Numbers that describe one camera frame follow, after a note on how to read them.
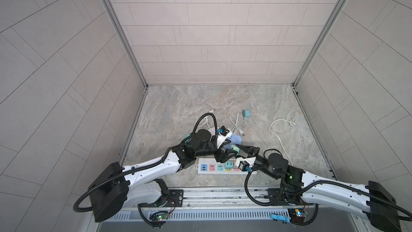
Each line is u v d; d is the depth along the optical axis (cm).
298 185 55
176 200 71
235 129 92
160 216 65
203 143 57
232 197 73
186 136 59
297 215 68
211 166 79
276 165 55
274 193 72
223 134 62
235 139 87
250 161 62
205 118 96
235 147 68
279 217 65
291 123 95
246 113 99
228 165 66
